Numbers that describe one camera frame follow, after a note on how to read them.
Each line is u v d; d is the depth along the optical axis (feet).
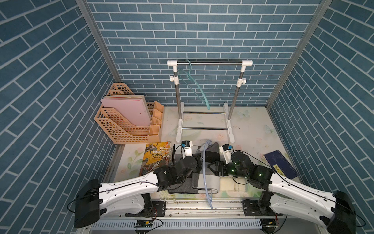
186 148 2.11
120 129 2.83
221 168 2.11
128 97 2.76
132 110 2.88
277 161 2.99
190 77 2.54
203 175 2.37
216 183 2.56
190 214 2.40
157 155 3.00
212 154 2.98
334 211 1.35
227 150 2.25
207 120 3.67
